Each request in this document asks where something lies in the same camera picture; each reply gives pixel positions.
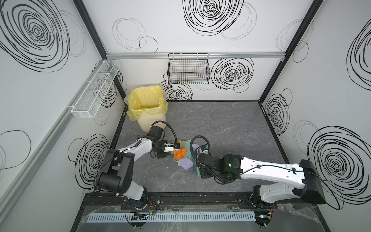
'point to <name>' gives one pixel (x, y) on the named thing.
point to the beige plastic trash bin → (146, 122)
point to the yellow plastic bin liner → (146, 100)
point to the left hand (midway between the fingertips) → (169, 148)
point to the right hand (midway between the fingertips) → (198, 173)
